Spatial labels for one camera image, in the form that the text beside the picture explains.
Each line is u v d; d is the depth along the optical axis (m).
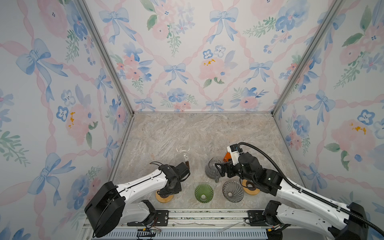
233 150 0.66
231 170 0.66
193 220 0.74
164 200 0.77
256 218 0.73
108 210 0.41
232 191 0.80
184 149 1.00
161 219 0.74
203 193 0.81
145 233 0.73
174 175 0.60
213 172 0.84
